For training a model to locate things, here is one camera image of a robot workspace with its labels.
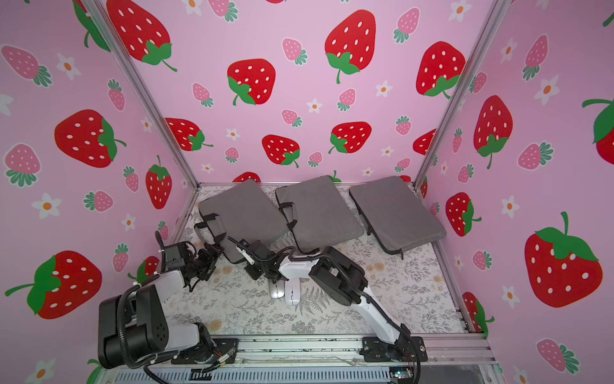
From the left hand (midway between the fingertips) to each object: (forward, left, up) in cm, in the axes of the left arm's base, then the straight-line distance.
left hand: (221, 255), depth 92 cm
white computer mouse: (-14, -29, -1) cm, 33 cm away
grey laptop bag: (+21, -38, +1) cm, 43 cm away
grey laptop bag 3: (+22, -4, 0) cm, 22 cm away
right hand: (-4, -10, -3) cm, 11 cm away
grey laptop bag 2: (+19, -72, 0) cm, 75 cm away
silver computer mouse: (-13, -24, -2) cm, 27 cm away
